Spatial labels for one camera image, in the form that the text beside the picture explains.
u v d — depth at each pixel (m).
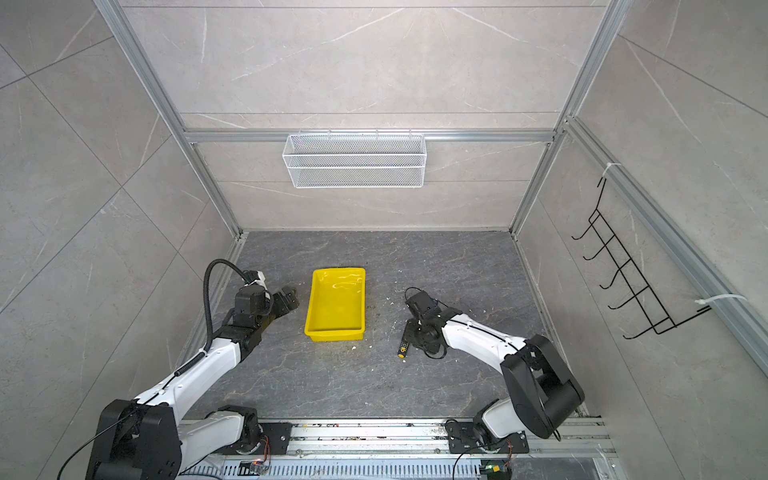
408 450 0.73
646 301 0.64
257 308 0.67
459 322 0.59
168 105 0.84
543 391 0.42
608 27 0.70
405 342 0.79
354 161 1.01
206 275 0.62
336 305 0.97
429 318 0.68
